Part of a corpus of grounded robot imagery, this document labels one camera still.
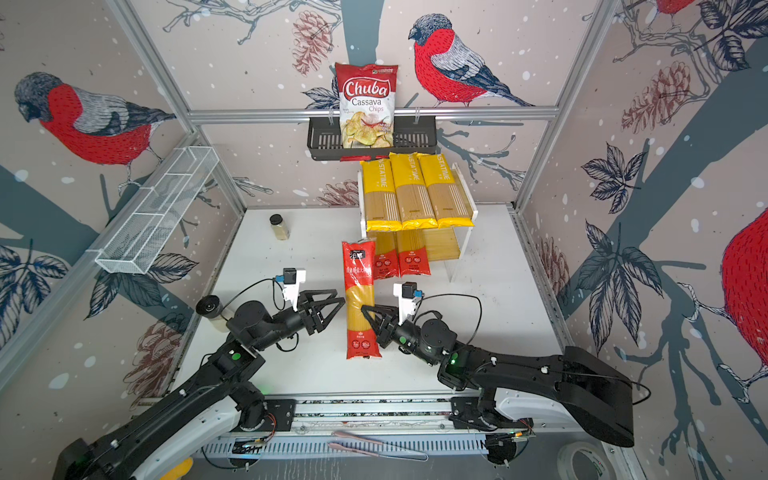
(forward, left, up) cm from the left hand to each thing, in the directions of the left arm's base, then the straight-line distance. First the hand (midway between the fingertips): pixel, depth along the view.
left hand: (337, 301), depth 67 cm
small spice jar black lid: (+40, +29, -15) cm, 52 cm away
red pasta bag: (+6, -5, +3) cm, 8 cm away
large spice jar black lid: (+6, +39, -14) cm, 42 cm away
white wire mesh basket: (+17, +49, +5) cm, 52 cm away
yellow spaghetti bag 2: (+21, -19, +10) cm, 30 cm away
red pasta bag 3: (+18, -19, -7) cm, 27 cm away
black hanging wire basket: (+54, -19, +10) cm, 59 cm away
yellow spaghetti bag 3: (+21, -27, +10) cm, 35 cm away
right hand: (-2, -4, -3) cm, 6 cm away
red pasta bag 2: (+15, -11, -7) cm, 20 cm away
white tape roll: (-28, -51, -21) cm, 62 cm away
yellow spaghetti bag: (+21, -10, +10) cm, 25 cm away
